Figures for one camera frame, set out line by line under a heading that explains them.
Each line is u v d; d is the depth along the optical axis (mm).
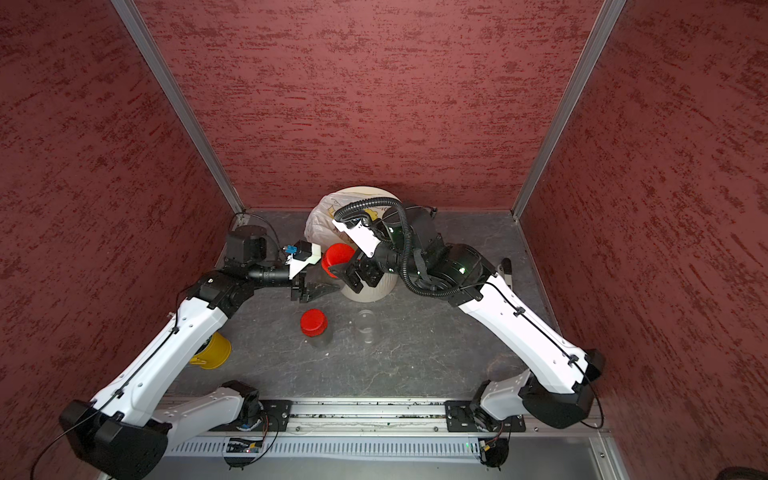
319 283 609
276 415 723
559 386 376
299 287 588
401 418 757
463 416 738
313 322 788
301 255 537
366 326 903
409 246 407
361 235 479
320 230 771
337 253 607
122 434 363
